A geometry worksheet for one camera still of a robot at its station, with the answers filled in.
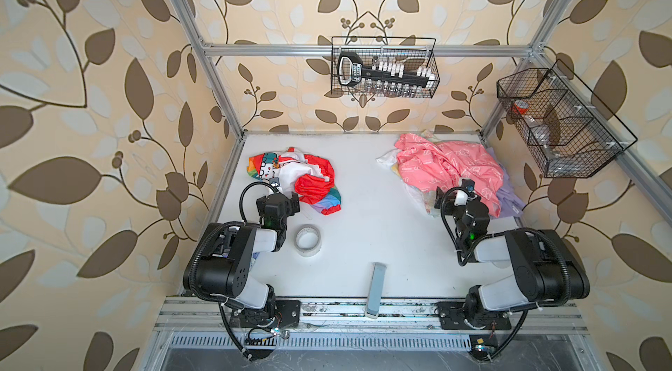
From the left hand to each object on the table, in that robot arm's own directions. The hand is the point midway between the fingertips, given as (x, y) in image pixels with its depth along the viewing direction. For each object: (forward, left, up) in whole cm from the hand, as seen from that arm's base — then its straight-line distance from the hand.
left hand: (280, 192), depth 94 cm
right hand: (+1, -62, +3) cm, 62 cm away
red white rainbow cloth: (+7, -10, +2) cm, 12 cm away
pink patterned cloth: (+13, -56, +2) cm, 58 cm away
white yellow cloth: (+20, -42, -4) cm, 46 cm away
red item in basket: (+21, -82, +25) cm, 88 cm away
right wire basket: (+6, -87, +28) cm, 92 cm away
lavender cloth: (+1, -86, -5) cm, 86 cm away
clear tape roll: (-15, -11, -6) cm, 20 cm away
